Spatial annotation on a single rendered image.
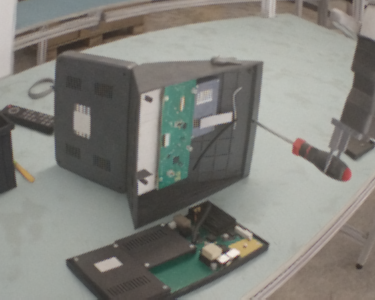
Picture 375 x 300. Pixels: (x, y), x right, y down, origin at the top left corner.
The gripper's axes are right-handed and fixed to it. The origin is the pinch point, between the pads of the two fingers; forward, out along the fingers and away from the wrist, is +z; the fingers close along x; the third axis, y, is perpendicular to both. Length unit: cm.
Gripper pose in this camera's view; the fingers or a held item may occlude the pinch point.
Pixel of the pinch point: (328, 172)
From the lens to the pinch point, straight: 60.4
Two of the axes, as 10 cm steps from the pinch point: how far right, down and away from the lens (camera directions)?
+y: 6.8, 4.0, -6.2
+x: 6.5, 0.6, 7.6
